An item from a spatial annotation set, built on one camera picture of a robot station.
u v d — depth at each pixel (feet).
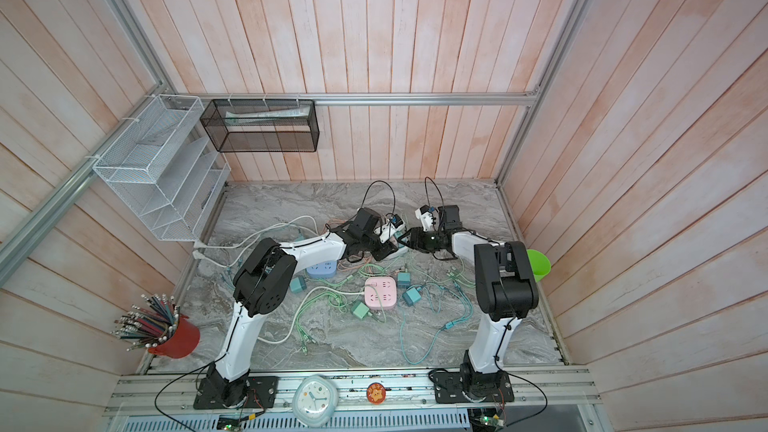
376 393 2.40
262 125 3.42
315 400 2.30
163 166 2.39
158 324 2.39
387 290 2.91
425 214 2.99
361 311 2.81
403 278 3.03
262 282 1.83
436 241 2.75
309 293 2.96
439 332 2.73
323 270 3.04
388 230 2.76
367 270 3.12
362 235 2.59
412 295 2.89
